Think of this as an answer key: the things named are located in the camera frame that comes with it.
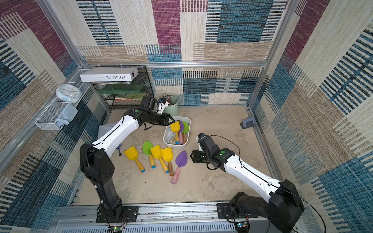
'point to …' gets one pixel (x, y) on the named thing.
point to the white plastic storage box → (179, 118)
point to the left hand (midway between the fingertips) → (171, 119)
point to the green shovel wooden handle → (185, 130)
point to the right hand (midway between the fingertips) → (193, 154)
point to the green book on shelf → (121, 89)
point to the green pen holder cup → (172, 109)
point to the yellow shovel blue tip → (175, 127)
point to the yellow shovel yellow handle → (156, 151)
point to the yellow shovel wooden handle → (167, 155)
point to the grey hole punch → (248, 123)
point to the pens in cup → (168, 98)
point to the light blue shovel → (170, 135)
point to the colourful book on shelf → (130, 97)
